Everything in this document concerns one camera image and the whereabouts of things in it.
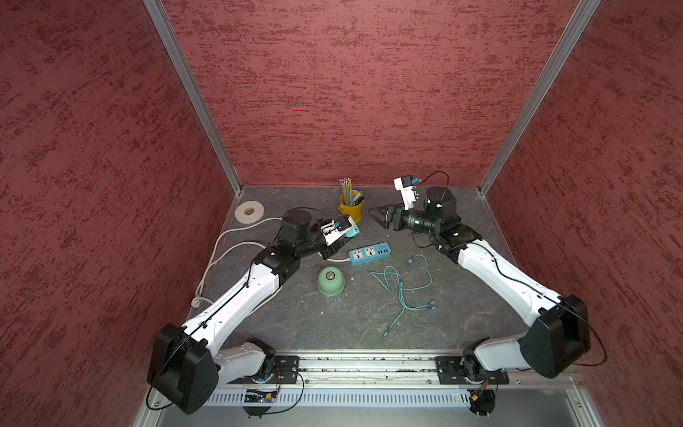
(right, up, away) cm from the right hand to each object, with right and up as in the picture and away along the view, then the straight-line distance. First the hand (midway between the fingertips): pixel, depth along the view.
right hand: (373, 216), depth 74 cm
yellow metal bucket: (-5, +2, +27) cm, 28 cm away
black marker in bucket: (-3, +7, +29) cm, 30 cm away
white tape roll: (-50, +1, +38) cm, 63 cm away
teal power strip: (-1, -15, +22) cm, 27 cm away
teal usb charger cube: (-6, -5, -1) cm, 8 cm away
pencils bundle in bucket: (-8, +10, +26) cm, 29 cm away
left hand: (-8, -5, +2) cm, 10 cm away
